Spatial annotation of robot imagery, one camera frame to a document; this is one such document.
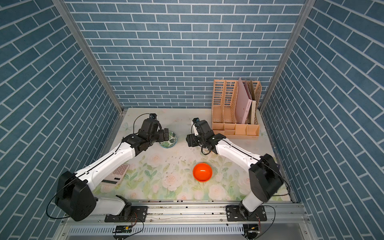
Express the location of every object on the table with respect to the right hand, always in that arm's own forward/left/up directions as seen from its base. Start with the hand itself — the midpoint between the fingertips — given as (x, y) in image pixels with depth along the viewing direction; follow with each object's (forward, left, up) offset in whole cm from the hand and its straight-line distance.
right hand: (191, 137), depth 86 cm
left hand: (0, +15, +4) cm, 16 cm away
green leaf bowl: (+4, +15, -13) cm, 20 cm away
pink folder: (+20, -29, +12) cm, 37 cm away
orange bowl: (-15, -7, -13) cm, 21 cm away
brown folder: (+19, -37, 0) cm, 42 cm away
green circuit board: (-45, +29, -17) cm, 56 cm away
